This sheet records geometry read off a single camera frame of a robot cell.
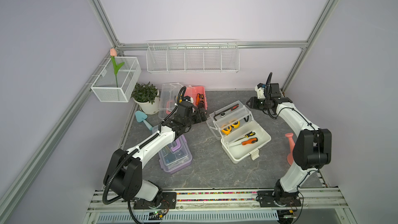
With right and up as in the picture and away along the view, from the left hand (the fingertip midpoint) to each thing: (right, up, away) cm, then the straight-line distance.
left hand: (202, 114), depth 84 cm
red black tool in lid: (+12, -1, +8) cm, 14 cm away
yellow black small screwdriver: (+29, -13, +11) cm, 34 cm away
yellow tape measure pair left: (+14, -10, +5) cm, 18 cm away
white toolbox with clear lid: (+24, -15, +10) cm, 30 cm away
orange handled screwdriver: (+31, -16, +7) cm, 35 cm away
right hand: (+28, +7, +9) cm, 30 cm away
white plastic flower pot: (-36, +3, +18) cm, 41 cm away
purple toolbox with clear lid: (-14, -21, -5) cm, 26 cm away
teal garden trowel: (-43, -3, +23) cm, 49 cm away
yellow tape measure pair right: (+20, -7, +7) cm, 22 cm away
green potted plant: (-36, +12, +10) cm, 40 cm away
